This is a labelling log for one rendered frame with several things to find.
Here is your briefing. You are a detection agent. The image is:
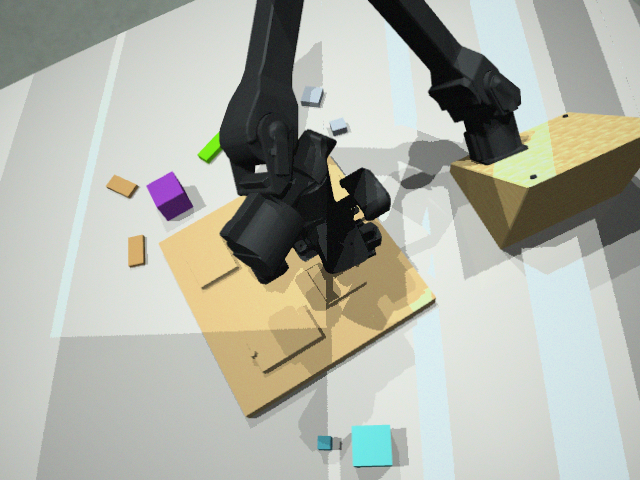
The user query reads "large teal square block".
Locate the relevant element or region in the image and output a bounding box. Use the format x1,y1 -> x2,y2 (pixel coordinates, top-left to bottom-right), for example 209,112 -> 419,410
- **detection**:
351,425 -> 392,467

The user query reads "small teal block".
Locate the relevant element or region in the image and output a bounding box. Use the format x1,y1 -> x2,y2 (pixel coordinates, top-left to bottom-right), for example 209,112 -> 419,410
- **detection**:
317,436 -> 333,451

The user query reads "green rectangular block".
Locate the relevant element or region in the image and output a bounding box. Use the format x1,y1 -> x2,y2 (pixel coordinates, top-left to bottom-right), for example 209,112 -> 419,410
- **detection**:
197,132 -> 223,164

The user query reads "purple cube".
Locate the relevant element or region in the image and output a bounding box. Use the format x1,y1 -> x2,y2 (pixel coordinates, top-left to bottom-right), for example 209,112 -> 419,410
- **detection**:
146,172 -> 193,221

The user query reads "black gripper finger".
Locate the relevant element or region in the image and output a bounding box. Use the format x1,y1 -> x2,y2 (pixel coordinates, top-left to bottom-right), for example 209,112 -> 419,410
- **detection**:
294,248 -> 319,261

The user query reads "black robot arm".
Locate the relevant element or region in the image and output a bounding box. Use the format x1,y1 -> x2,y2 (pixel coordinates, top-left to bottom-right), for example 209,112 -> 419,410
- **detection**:
219,0 -> 529,276

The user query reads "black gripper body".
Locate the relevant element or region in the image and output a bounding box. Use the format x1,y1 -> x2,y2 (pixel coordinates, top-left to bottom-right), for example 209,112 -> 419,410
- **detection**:
251,167 -> 391,285

